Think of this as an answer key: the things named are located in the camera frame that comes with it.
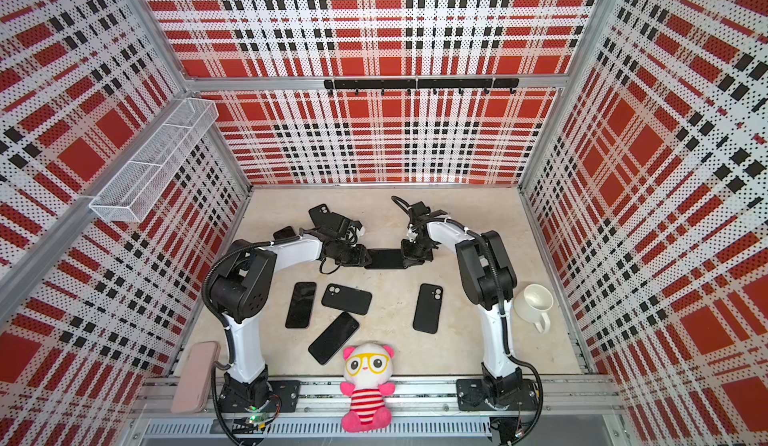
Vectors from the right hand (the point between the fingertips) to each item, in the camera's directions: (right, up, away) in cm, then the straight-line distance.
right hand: (407, 265), depth 97 cm
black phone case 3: (+6, -12, -7) cm, 15 cm away
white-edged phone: (-7, +2, +2) cm, 7 cm away
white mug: (+38, -10, -8) cm, 40 cm away
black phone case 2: (-19, -10, -5) cm, 22 cm away
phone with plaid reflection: (-45, +10, +11) cm, 48 cm away
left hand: (-13, 0, +1) cm, 13 cm away
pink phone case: (-53, -27, -24) cm, 65 cm away
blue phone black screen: (-21, -19, -13) cm, 31 cm away
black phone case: (-7, +2, +2) cm, 7 cm away
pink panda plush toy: (-10, -21, -25) cm, 34 cm away
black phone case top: (-32, +15, +18) cm, 40 cm away
